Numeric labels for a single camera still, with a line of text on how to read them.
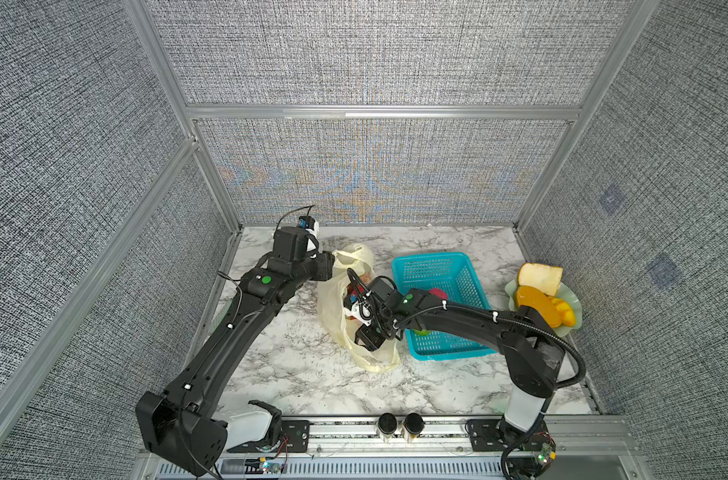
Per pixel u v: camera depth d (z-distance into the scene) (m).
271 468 0.69
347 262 0.77
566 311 0.88
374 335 0.72
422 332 0.61
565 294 0.94
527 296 0.92
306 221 0.64
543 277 0.95
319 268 0.66
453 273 1.02
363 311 0.75
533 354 0.45
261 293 0.49
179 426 0.37
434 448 0.73
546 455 0.69
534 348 0.49
